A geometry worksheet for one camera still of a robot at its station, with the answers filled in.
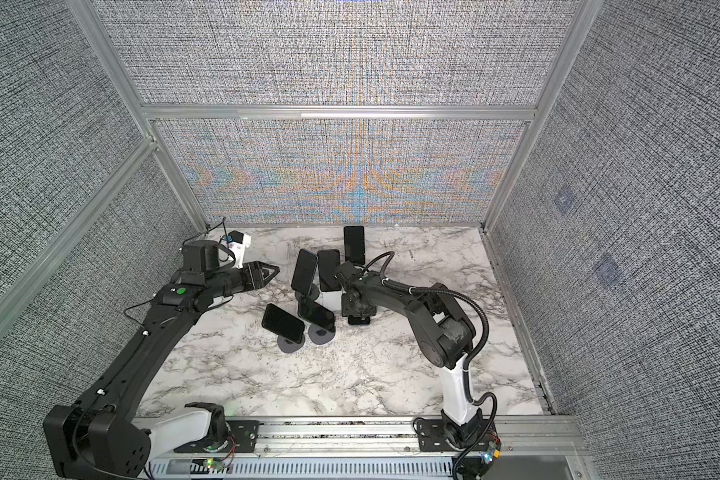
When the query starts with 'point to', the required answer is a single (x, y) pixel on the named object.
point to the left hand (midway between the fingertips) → (274, 270)
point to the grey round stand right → (319, 335)
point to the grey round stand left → (288, 346)
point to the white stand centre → (331, 299)
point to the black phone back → (354, 244)
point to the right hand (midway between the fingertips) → (354, 309)
